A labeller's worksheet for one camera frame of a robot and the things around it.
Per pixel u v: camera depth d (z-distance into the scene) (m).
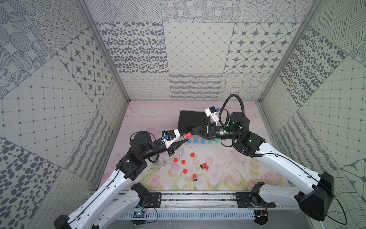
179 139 0.51
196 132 0.59
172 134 0.50
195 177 0.81
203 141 0.96
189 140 0.61
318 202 0.37
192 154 0.90
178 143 0.56
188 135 0.60
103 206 0.43
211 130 0.56
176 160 0.88
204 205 0.73
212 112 0.61
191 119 1.00
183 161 0.88
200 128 0.58
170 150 0.55
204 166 0.85
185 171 0.84
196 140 0.81
